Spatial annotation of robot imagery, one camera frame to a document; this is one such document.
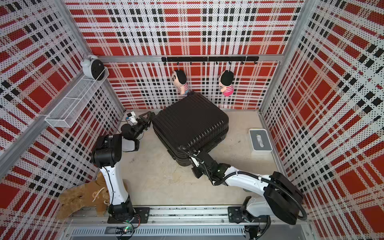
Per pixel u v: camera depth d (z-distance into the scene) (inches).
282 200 16.4
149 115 36.5
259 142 37.7
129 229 27.3
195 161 28.7
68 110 28.0
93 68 30.9
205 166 24.2
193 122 33.9
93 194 28.8
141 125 35.0
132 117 35.8
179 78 35.9
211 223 28.4
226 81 37.6
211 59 34.9
